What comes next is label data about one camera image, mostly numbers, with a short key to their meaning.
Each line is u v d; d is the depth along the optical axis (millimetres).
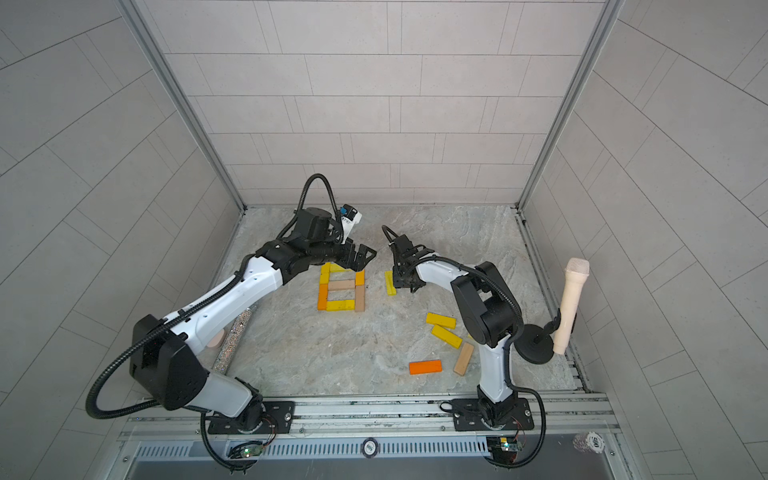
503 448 681
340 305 889
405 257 752
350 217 681
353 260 693
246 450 656
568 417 730
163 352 403
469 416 712
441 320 866
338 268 691
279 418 705
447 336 836
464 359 804
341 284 942
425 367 789
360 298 911
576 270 639
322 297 914
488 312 507
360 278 955
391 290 923
